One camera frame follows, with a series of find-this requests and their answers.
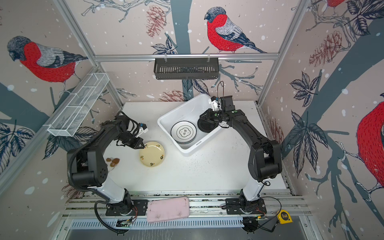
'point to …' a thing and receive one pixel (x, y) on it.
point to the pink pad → (166, 209)
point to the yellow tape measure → (284, 217)
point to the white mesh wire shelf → (77, 106)
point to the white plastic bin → (190, 111)
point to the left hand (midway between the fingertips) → (140, 145)
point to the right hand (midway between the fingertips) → (200, 117)
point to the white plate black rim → (183, 132)
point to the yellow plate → (153, 154)
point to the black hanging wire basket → (186, 68)
